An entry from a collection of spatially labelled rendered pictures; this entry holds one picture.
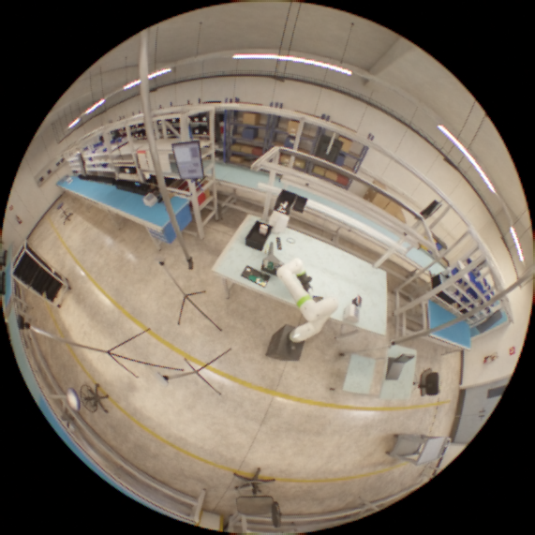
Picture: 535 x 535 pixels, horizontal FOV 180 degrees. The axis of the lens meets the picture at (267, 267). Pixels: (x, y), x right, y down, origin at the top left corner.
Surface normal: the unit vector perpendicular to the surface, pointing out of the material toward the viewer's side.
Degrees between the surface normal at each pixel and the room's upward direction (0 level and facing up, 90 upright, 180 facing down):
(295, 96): 90
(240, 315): 0
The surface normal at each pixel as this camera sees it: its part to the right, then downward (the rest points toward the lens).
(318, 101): -0.35, 0.78
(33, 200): 0.93, 0.36
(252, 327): 0.14, -0.51
